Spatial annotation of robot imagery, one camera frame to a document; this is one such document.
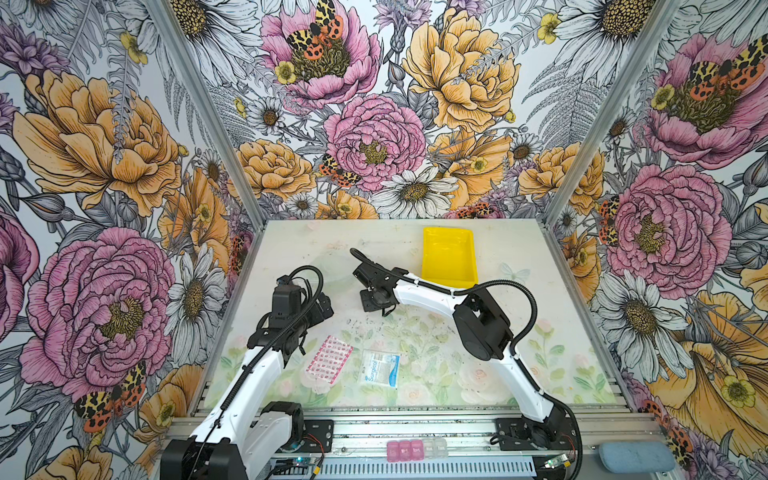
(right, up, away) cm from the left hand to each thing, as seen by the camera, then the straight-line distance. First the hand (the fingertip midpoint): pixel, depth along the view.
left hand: (316, 314), depth 85 cm
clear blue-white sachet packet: (+18, -15, 0) cm, 23 cm away
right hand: (+15, -1, +12) cm, 19 cm away
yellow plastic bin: (+42, +15, +26) cm, 52 cm away
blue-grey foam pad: (+77, -29, -16) cm, 83 cm away
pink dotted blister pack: (+4, -13, +2) cm, 14 cm away
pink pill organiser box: (+27, -29, -14) cm, 42 cm away
